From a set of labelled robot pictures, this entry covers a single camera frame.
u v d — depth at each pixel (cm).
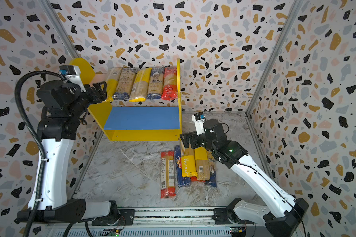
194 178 84
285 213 38
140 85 73
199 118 58
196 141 60
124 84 74
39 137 39
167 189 81
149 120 100
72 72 48
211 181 83
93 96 53
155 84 75
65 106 43
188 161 89
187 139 60
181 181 84
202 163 89
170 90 70
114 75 80
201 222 73
